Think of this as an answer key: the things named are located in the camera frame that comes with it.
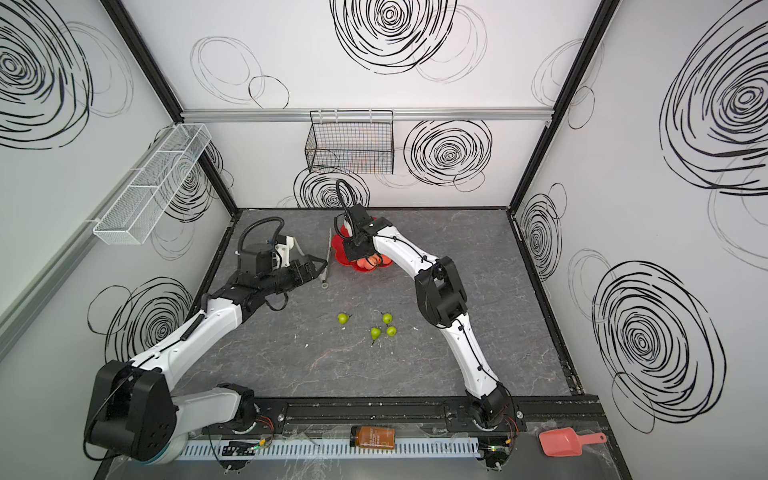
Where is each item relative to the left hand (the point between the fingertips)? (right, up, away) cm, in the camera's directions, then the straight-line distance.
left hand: (320, 266), depth 82 cm
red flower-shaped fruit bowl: (+2, +2, +22) cm, 22 cm away
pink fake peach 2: (+14, 0, +18) cm, 23 cm away
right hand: (+6, +4, +15) cm, 17 cm away
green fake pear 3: (+15, -20, +4) cm, 25 cm away
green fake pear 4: (+20, -20, +4) cm, 28 cm away
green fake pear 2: (+19, -16, +7) cm, 26 cm away
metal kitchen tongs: (-2, -8, +15) cm, 17 cm away
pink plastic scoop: (+61, -41, -13) cm, 75 cm away
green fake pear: (+5, -16, +6) cm, 18 cm away
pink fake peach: (+10, 0, +17) cm, 19 cm away
